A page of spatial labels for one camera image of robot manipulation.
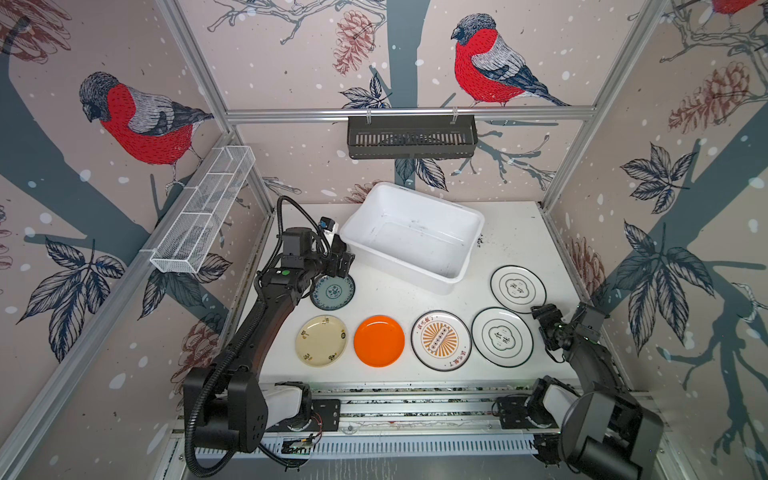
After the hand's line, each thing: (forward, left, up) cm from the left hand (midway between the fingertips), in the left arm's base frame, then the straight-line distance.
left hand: (337, 249), depth 82 cm
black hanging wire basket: (+44, -23, +8) cm, 50 cm away
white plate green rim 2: (-1, -58, -21) cm, 61 cm away
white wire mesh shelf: (+7, +36, +10) cm, 38 cm away
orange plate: (-18, -11, -23) cm, 31 cm away
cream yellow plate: (-17, +6, -24) cm, 30 cm away
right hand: (-13, -59, -17) cm, 63 cm away
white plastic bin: (+21, -24, -20) cm, 38 cm away
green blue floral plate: (-2, +4, -21) cm, 22 cm away
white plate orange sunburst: (-18, -30, -20) cm, 41 cm away
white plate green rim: (-18, -48, -20) cm, 55 cm away
